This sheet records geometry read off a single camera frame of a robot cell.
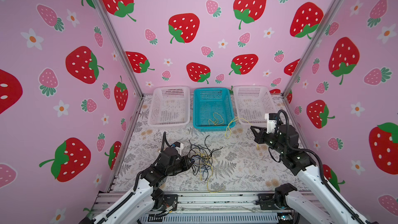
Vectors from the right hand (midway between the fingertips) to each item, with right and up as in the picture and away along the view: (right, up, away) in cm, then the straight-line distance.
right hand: (250, 126), depth 74 cm
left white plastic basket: (-49, +10, +39) cm, 64 cm away
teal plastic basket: (-16, +8, +39) cm, 43 cm away
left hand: (-27, -18, +4) cm, 33 cm away
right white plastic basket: (+14, +14, +41) cm, 46 cm away
